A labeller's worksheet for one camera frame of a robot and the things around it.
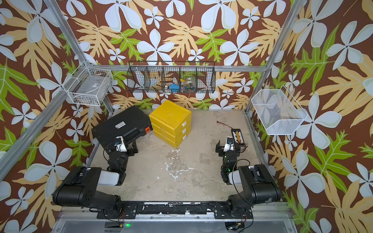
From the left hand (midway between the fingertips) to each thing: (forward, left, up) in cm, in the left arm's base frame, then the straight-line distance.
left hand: (127, 139), depth 89 cm
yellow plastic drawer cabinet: (+5, -28, +10) cm, 30 cm away
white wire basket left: (+23, +22, +23) cm, 39 cm away
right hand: (0, -62, -1) cm, 62 cm away
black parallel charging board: (+11, -74, -12) cm, 76 cm away
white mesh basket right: (+10, -91, +15) cm, 92 cm away
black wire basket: (+39, -28, +19) cm, 52 cm away
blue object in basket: (+30, -29, +17) cm, 45 cm away
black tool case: (+15, +5, -5) cm, 16 cm away
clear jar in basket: (+32, -39, +17) cm, 53 cm away
